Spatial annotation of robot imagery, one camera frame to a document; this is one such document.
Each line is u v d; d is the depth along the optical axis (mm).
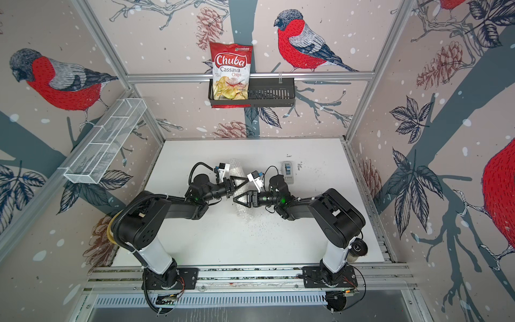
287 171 1012
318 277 729
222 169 832
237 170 831
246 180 801
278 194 703
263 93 1067
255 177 795
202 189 725
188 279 731
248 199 743
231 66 835
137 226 475
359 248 701
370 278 746
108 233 802
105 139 787
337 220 482
